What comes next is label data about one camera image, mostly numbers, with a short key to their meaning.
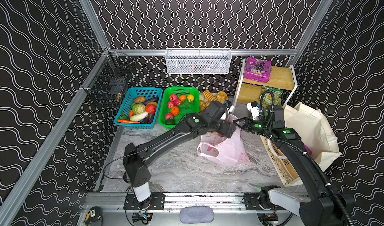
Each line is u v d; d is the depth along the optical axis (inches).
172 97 44.6
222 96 46.0
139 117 39.6
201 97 45.5
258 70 32.1
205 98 46.1
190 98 44.6
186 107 44.6
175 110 41.9
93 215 27.0
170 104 43.1
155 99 44.6
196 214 27.1
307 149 30.9
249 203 29.0
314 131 31.1
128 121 38.3
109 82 36.2
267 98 37.3
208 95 46.0
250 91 39.8
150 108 40.7
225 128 24.9
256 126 25.2
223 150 28.1
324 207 14.7
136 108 40.6
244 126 26.4
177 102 43.4
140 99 44.6
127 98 42.9
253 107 27.0
